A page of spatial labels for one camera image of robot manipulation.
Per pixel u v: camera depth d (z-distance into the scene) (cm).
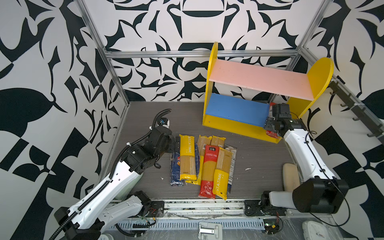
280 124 56
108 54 91
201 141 96
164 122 60
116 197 44
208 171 83
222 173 80
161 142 51
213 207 76
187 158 80
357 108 59
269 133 80
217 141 96
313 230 67
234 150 92
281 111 61
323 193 40
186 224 71
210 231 67
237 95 122
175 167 79
